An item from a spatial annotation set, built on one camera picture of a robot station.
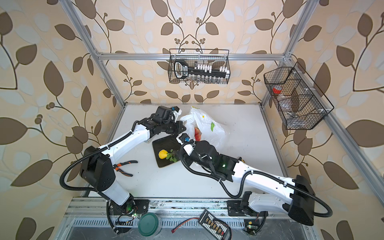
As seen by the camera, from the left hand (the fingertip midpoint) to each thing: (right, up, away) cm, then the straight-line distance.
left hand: (187, 127), depth 82 cm
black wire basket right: (+57, +12, -9) cm, 59 cm away
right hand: (-3, -9, -13) cm, 16 cm away
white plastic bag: (+13, -2, -3) cm, 13 cm away
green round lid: (-15, -40, -20) cm, 47 cm away
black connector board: (+13, -45, -13) cm, 49 cm away
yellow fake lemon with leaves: (-15, -16, +6) cm, 23 cm away
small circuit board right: (+31, -47, -11) cm, 58 cm away
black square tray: (-14, -12, +16) cm, 25 cm away
